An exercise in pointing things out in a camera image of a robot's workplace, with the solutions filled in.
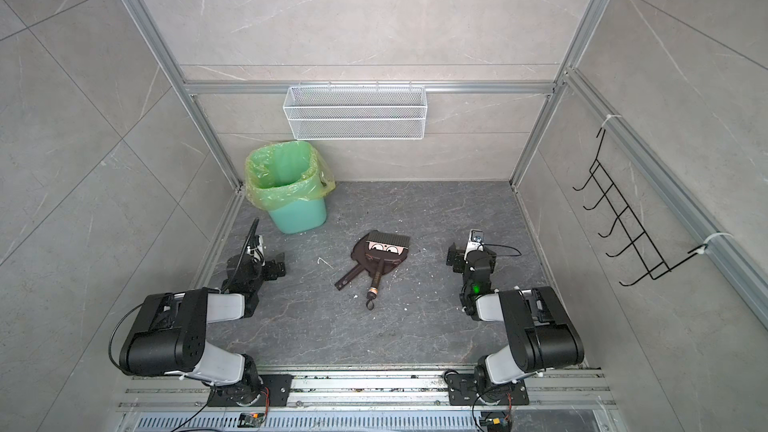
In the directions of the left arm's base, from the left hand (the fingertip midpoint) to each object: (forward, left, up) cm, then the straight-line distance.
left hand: (266, 248), depth 94 cm
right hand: (-1, -65, +2) cm, 65 cm away
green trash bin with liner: (+26, -4, +4) cm, 27 cm away
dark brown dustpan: (-2, -32, -5) cm, 32 cm away
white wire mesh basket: (+38, -28, +25) cm, 53 cm away
